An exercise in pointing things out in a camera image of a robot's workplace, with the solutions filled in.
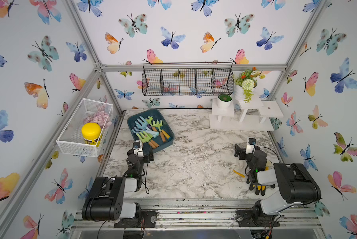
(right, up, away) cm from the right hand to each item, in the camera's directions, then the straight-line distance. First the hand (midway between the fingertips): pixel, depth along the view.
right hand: (245, 143), depth 91 cm
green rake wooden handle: (-52, +3, +13) cm, 54 cm away
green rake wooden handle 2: (-56, +11, +19) cm, 60 cm away
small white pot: (-12, +26, +4) cm, 29 cm away
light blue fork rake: (-67, +10, +19) cm, 70 cm away
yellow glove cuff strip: (-5, -18, -3) cm, 19 cm away
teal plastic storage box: (-61, +9, +16) cm, 64 cm away
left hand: (-61, -1, -1) cm, 61 cm away
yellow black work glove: (+4, -24, -9) cm, 26 cm away
